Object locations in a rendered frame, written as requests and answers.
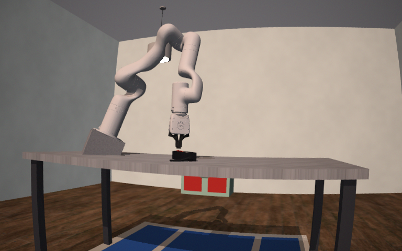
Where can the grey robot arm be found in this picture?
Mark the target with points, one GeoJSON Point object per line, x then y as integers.
{"type": "Point", "coordinates": [127, 79]}

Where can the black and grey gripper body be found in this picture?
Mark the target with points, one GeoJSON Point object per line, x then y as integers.
{"type": "Point", "coordinates": [179, 123]}

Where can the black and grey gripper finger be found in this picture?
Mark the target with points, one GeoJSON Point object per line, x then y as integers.
{"type": "Point", "coordinates": [181, 139]}
{"type": "Point", "coordinates": [175, 136]}

